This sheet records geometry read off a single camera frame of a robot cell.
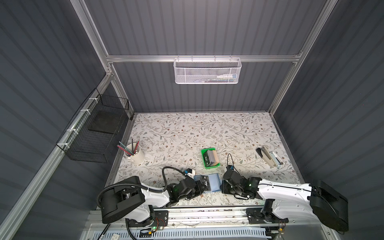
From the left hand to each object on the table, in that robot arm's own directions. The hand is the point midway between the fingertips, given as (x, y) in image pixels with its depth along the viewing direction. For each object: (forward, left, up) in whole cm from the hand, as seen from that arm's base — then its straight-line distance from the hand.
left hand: (209, 188), depth 80 cm
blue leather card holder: (+5, -4, -2) cm, 6 cm away
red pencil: (+25, +42, +7) cm, 49 cm away
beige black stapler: (+22, -40, -3) cm, 46 cm away
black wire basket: (+20, +58, +24) cm, 66 cm away
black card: (+5, +1, -1) cm, 5 cm away
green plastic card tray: (+25, 0, -2) cm, 26 cm away
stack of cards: (+18, -3, +1) cm, 18 cm away
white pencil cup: (+18, +40, +7) cm, 44 cm away
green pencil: (+24, +48, +8) cm, 54 cm away
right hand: (0, -7, -3) cm, 7 cm away
